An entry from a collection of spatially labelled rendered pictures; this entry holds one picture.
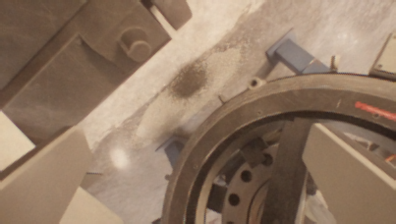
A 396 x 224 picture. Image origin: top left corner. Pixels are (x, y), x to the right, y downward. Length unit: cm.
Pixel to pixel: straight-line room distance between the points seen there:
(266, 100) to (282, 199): 22
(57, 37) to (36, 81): 8
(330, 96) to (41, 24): 53
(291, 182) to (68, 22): 48
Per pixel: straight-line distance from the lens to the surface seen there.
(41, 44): 42
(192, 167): 56
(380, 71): 56
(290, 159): 45
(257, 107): 51
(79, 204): 22
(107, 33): 37
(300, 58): 94
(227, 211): 66
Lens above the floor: 54
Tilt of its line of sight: 33 degrees down
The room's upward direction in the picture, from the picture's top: 147 degrees clockwise
